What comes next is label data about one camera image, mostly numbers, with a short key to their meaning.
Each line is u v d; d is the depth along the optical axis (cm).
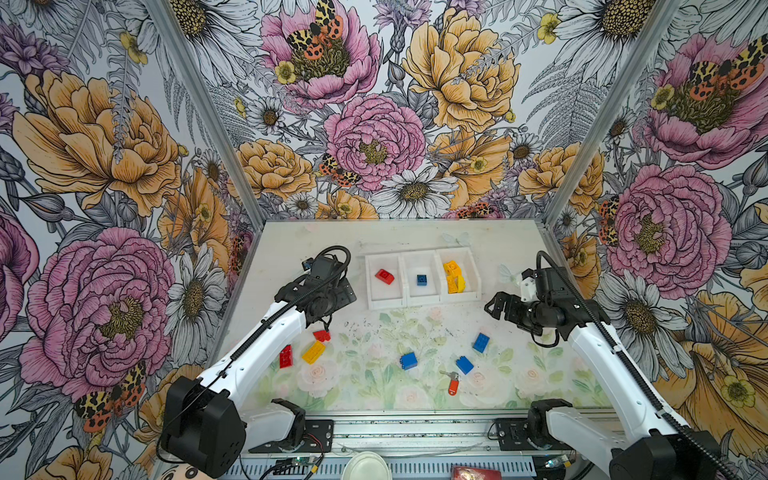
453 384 83
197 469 41
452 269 103
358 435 76
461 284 101
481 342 89
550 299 61
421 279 102
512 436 74
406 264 99
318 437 74
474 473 66
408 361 86
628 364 46
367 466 72
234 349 45
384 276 103
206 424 39
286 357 86
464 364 86
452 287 100
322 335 90
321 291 58
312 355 86
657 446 39
